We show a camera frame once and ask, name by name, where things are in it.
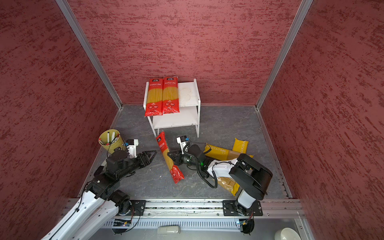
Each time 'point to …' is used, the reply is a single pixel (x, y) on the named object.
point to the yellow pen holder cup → (110, 139)
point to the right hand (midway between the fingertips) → (166, 157)
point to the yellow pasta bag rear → (222, 154)
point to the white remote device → (169, 229)
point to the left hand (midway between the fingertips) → (154, 156)
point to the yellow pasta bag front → (229, 184)
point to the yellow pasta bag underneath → (240, 146)
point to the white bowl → (287, 233)
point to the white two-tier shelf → (189, 103)
